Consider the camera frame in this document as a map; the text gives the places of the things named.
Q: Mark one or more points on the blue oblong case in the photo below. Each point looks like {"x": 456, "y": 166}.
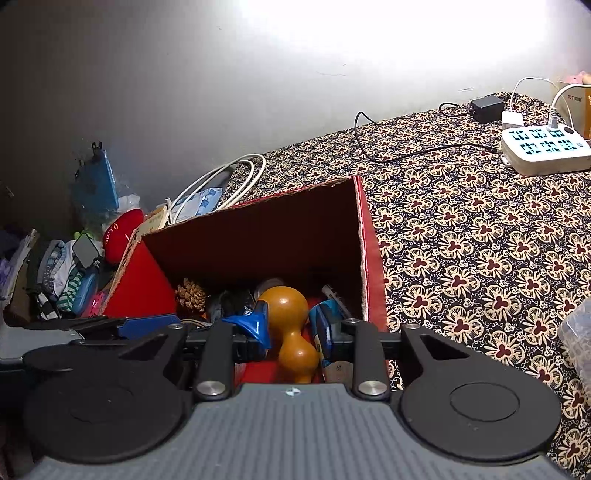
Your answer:
{"x": 87, "y": 290}

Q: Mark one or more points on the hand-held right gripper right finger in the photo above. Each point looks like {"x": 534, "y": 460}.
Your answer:
{"x": 323, "y": 330}

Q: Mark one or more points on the brown pine cone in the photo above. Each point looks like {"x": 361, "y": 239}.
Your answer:
{"x": 191, "y": 294}

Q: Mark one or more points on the small white tape roll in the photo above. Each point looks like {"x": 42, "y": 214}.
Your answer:
{"x": 270, "y": 285}

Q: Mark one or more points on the white plug-in charger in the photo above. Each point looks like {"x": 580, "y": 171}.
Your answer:
{"x": 512, "y": 121}

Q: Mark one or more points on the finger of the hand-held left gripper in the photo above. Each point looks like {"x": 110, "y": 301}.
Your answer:
{"x": 147, "y": 325}

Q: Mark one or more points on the small handheld mirror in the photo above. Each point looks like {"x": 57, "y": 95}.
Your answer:
{"x": 87, "y": 251}

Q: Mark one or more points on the clear plastic case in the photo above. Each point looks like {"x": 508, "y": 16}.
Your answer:
{"x": 577, "y": 337}

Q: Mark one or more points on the floral patterned tablecloth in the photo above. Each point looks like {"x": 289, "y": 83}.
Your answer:
{"x": 485, "y": 254}

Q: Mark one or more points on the blue hanging pouch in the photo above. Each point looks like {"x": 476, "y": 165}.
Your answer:
{"x": 97, "y": 182}

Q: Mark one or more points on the white plastic bag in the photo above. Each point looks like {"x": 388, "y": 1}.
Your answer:
{"x": 128, "y": 203}

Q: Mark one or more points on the striped cloth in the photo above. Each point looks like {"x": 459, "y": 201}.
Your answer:
{"x": 60, "y": 277}

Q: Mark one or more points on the red cardboard box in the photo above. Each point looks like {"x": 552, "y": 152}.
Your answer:
{"x": 369, "y": 258}

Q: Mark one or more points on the blue and white packet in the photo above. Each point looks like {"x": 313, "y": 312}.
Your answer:
{"x": 198, "y": 203}

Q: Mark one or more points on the pink plush toy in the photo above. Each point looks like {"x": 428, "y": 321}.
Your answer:
{"x": 579, "y": 77}

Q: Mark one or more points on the pink plastic item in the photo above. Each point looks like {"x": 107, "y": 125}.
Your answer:
{"x": 99, "y": 300}

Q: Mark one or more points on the white power strip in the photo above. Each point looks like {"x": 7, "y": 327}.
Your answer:
{"x": 545, "y": 147}

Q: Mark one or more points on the white marker pen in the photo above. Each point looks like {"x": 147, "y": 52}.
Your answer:
{"x": 334, "y": 295}

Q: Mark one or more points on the yellow printed card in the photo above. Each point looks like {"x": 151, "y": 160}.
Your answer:
{"x": 150, "y": 224}

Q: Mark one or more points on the wooden gourd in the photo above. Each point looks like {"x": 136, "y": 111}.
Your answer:
{"x": 284, "y": 309}

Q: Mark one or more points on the red plush cushion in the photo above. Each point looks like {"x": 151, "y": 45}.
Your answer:
{"x": 122, "y": 233}

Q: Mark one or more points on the dark shiny object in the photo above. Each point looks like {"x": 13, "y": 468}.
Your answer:
{"x": 231, "y": 304}

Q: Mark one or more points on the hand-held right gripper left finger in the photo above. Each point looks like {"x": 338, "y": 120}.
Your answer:
{"x": 256, "y": 330}

